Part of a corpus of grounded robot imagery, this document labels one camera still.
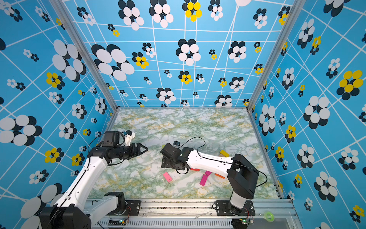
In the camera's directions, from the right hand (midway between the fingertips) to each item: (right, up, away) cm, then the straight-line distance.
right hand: (169, 164), depth 81 cm
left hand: (-14, +9, -2) cm, 16 cm away
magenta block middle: (+23, -7, +4) cm, 24 cm away
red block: (+13, +7, -29) cm, 33 cm away
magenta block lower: (+20, -10, +2) cm, 22 cm away
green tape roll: (+51, -23, -10) cm, 57 cm away
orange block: (+30, -8, +4) cm, 31 cm away
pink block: (-2, -9, +3) cm, 10 cm away
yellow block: (+35, +3, +13) cm, 37 cm away
